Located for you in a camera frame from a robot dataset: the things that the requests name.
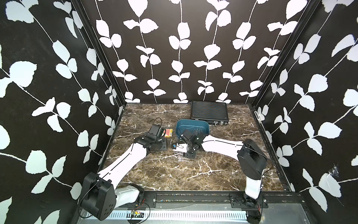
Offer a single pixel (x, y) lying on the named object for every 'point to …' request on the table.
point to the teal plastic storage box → (201, 125)
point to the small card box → (168, 133)
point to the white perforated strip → (185, 215)
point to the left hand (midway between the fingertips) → (165, 142)
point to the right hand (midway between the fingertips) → (184, 149)
